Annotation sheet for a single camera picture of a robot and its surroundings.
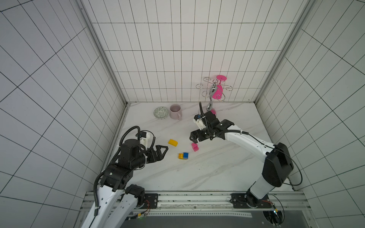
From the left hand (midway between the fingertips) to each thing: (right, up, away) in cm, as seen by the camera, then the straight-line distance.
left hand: (160, 153), depth 69 cm
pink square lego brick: (+19, -2, +22) cm, 29 cm away
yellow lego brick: (+10, -7, +18) cm, 22 cm away
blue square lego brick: (+13, -7, +18) cm, 23 cm away
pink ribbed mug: (+6, +21, +35) cm, 41 cm away
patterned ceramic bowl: (-6, +20, +41) cm, 46 cm away
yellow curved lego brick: (+5, 0, +26) cm, 26 cm away
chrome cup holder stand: (+31, +37, +20) cm, 53 cm away
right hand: (+20, +8, +16) cm, 27 cm away
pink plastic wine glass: (+37, +34, +31) cm, 59 cm away
